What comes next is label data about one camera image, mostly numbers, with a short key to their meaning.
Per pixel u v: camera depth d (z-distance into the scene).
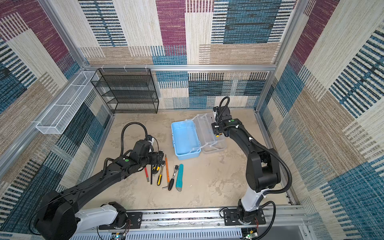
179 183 0.85
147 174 0.88
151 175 0.87
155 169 0.89
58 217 0.39
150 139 0.76
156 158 0.76
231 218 0.73
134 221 0.73
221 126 0.66
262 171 0.46
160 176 0.87
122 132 0.67
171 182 0.85
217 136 0.91
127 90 1.10
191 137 1.02
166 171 0.89
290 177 0.41
